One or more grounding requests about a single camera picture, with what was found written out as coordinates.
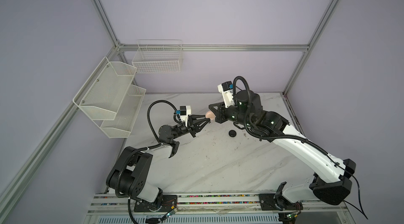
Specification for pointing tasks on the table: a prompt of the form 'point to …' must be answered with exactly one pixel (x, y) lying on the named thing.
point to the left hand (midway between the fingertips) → (208, 119)
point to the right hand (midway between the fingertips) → (206, 109)
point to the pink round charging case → (210, 114)
